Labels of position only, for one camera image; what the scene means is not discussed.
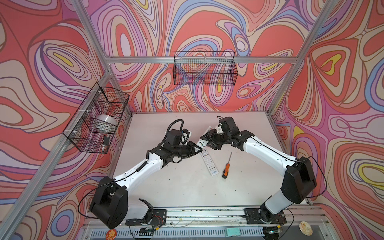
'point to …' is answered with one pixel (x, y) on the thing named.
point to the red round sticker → (111, 234)
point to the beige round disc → (305, 228)
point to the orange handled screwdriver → (225, 172)
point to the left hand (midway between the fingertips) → (203, 150)
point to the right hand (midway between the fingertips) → (202, 143)
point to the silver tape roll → (104, 123)
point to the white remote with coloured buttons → (209, 162)
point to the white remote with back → (203, 143)
